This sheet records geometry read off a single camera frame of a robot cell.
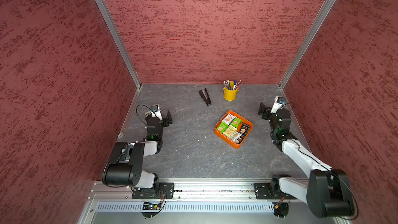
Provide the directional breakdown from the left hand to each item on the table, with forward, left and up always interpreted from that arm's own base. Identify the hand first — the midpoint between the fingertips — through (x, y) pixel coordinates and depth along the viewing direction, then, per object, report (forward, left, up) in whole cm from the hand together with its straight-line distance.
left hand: (161, 114), depth 92 cm
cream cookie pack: (-8, -42, -7) cm, 43 cm away
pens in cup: (+26, -46, -1) cm, 53 cm away
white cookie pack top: (+1, -42, -7) cm, 43 cm away
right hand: (+1, -62, +9) cm, 63 cm away
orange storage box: (-11, -38, -7) cm, 40 cm away
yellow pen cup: (+21, -45, -6) cm, 50 cm away
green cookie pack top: (-1, -47, -8) cm, 47 cm away
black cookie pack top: (-6, -51, -8) cm, 52 cm away
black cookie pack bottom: (-12, -48, -8) cm, 50 cm away
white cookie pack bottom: (-10, -45, -8) cm, 47 cm away
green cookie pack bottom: (-5, -38, -7) cm, 39 cm away
